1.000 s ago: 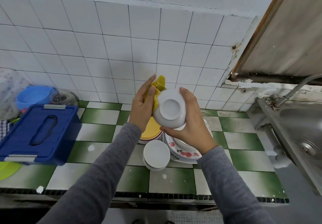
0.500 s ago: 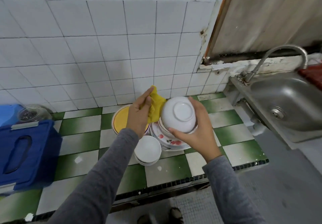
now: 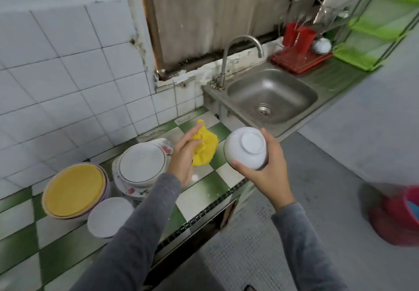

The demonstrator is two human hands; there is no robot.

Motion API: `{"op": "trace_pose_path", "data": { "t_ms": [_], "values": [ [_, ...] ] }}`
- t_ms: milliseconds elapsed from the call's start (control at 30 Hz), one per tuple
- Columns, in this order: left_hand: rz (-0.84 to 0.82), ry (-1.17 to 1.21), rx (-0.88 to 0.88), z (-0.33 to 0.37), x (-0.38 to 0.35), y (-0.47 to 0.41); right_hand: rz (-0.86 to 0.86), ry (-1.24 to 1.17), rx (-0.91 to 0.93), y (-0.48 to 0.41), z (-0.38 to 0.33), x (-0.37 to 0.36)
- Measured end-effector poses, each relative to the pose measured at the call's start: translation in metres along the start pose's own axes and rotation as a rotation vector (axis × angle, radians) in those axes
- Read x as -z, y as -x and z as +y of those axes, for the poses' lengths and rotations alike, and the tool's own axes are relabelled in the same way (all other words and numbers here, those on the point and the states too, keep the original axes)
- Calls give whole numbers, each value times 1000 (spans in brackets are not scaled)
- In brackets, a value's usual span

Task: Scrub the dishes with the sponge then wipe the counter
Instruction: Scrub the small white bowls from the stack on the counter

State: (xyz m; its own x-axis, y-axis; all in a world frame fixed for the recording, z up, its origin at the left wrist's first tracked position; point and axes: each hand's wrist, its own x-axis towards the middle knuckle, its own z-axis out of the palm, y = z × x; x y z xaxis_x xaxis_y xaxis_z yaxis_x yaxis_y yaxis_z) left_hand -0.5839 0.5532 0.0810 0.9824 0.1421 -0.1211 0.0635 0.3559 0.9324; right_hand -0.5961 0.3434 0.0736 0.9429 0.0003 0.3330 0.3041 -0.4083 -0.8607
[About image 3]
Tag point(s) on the person's right hand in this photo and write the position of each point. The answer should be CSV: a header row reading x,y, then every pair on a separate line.
x,y
272,173

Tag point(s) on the person's left hand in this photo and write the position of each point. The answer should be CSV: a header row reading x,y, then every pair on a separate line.
x,y
183,160

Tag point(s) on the white blue-rimmed bowl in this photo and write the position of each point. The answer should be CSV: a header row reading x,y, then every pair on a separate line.
x,y
322,45
245,147

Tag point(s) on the stack of small white bowls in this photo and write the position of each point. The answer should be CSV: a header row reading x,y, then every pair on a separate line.
x,y
108,217

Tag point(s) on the person's right forearm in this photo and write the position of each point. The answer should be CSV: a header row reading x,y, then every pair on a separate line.
x,y
308,251

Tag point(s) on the stainless steel sink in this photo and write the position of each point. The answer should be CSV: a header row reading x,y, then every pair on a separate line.
x,y
272,94

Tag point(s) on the metal faucet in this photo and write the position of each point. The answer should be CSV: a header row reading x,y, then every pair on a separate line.
x,y
226,58

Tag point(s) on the red plastic bucket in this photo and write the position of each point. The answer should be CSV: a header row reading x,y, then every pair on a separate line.
x,y
396,222

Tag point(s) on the green plastic shelf rack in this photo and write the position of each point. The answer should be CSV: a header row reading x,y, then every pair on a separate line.
x,y
376,26

